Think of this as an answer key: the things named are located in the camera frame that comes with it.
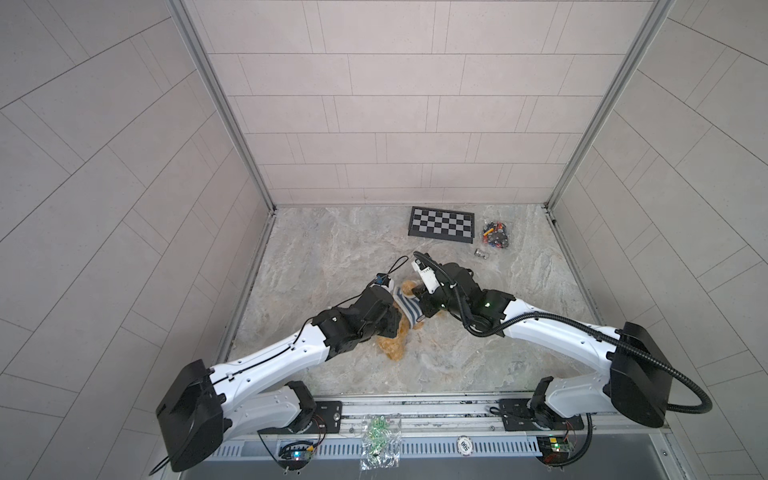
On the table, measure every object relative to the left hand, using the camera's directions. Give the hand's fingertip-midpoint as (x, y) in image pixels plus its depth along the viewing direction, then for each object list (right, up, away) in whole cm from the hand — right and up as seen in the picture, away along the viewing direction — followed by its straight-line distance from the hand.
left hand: (406, 316), depth 78 cm
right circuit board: (+34, -28, -10) cm, 45 cm away
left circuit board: (-25, -27, -13) cm, 39 cm away
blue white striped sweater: (+1, +2, +1) cm, 3 cm away
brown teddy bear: (-3, -7, -4) cm, 8 cm away
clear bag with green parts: (-6, -27, -10) cm, 29 cm away
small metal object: (+26, +15, +24) cm, 38 cm away
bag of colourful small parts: (+32, +21, +28) cm, 48 cm away
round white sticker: (+13, -27, -10) cm, 32 cm away
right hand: (+1, +6, +1) cm, 6 cm away
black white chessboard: (+14, +25, +31) cm, 42 cm away
